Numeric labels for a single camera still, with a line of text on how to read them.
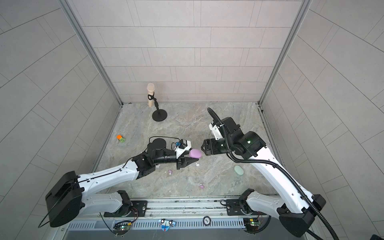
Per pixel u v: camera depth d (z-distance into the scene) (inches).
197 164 33.3
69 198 15.3
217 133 23.7
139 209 27.7
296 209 14.5
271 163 15.9
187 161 24.3
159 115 42.5
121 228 25.7
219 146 22.7
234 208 27.9
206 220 26.8
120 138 36.8
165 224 25.8
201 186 30.8
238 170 32.5
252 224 26.8
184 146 22.8
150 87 34.8
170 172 32.5
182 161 24.0
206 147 22.8
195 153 25.9
